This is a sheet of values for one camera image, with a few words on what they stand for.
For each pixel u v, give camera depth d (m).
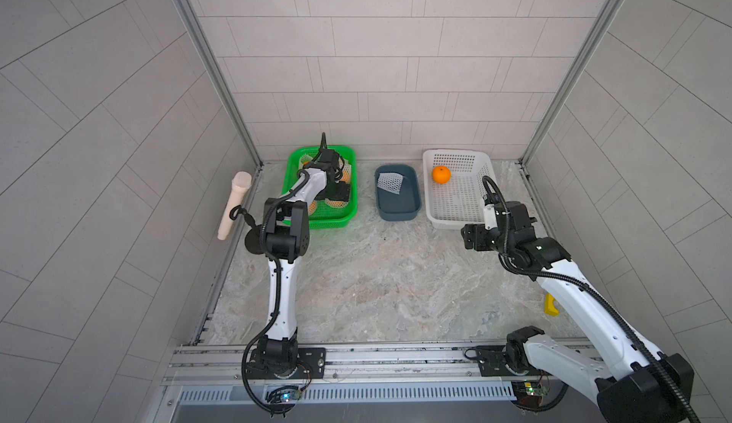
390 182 1.05
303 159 1.07
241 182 0.74
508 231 0.57
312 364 0.71
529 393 0.68
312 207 0.97
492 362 0.71
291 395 0.64
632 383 0.36
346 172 1.02
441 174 1.08
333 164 0.84
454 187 1.08
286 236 0.60
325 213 0.99
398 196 1.04
